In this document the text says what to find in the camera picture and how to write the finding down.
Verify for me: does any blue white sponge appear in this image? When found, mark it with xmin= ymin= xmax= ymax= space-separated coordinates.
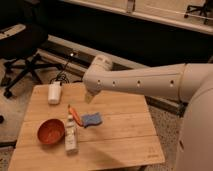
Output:
xmin=81 ymin=112 xmax=102 ymax=128

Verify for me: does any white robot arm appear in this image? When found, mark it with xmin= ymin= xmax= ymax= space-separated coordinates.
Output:
xmin=83 ymin=55 xmax=213 ymax=171

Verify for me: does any orange ceramic bowl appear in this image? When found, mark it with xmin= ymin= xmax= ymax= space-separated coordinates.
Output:
xmin=37 ymin=119 xmax=65 ymax=145

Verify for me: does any orange carrot toy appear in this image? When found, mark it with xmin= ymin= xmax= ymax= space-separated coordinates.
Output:
xmin=68 ymin=104 xmax=83 ymax=127

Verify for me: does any white cylindrical container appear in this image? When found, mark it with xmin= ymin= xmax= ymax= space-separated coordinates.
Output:
xmin=48 ymin=82 xmax=62 ymax=105

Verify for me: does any white plastic bottle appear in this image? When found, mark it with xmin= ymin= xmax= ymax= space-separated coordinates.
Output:
xmin=65 ymin=115 xmax=78 ymax=154

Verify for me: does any wooden table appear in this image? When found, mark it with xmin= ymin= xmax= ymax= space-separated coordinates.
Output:
xmin=9 ymin=83 xmax=165 ymax=171

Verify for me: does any black office chair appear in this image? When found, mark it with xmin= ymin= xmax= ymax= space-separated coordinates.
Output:
xmin=0 ymin=0 xmax=62 ymax=98

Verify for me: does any black cable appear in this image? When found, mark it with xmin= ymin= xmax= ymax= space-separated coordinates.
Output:
xmin=49 ymin=50 xmax=76 ymax=85

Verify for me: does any metal floor rail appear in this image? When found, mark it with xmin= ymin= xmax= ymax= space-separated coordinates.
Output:
xmin=39 ymin=41 xmax=186 ymax=117

